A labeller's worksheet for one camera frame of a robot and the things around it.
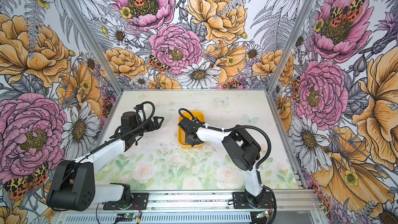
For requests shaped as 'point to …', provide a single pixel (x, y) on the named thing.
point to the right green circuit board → (262, 214)
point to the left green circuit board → (125, 217)
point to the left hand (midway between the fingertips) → (158, 123)
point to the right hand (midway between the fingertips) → (193, 143)
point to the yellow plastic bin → (200, 116)
